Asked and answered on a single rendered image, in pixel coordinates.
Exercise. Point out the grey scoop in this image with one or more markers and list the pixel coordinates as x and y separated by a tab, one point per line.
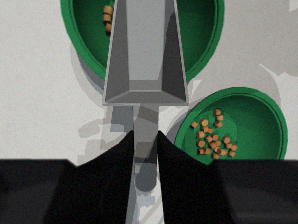
145	69

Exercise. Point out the green bowl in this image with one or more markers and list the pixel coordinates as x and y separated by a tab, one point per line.
201	23
252	121

